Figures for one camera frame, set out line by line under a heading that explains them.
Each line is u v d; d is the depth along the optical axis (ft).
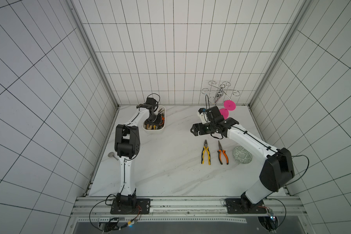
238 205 2.35
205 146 3.10
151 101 2.79
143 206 2.38
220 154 3.02
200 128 2.44
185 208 2.40
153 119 2.87
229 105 2.75
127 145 1.89
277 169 1.42
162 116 3.51
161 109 3.70
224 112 2.99
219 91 2.88
